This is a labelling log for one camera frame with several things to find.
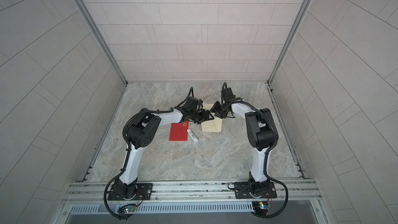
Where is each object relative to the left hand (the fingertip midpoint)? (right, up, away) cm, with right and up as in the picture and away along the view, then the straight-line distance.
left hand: (215, 117), depth 95 cm
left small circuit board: (-38, -34, -31) cm, 59 cm away
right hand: (-3, +4, +1) cm, 5 cm away
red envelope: (-22, -8, -5) cm, 23 cm away
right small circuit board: (+19, -36, -27) cm, 49 cm away
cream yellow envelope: (0, -5, -2) cm, 5 cm away
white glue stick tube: (-13, -10, -8) cm, 18 cm away
